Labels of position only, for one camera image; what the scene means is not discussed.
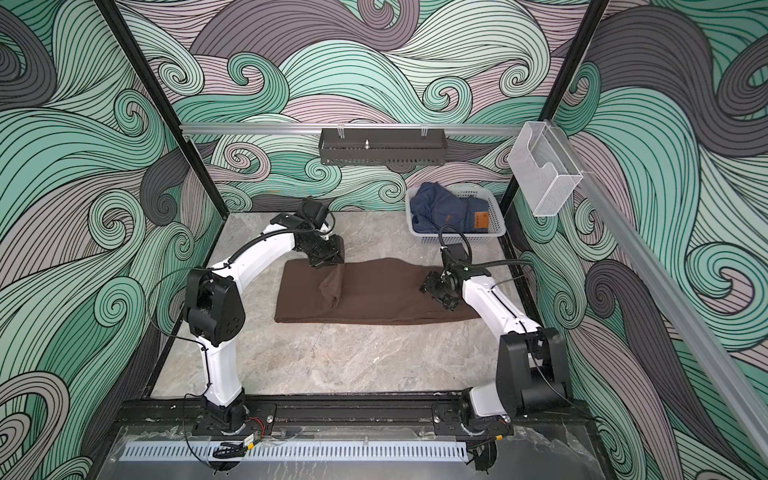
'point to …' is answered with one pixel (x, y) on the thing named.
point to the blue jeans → (433, 206)
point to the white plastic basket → (496, 226)
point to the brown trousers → (386, 290)
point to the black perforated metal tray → (383, 147)
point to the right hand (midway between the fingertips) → (429, 292)
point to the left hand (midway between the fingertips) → (347, 258)
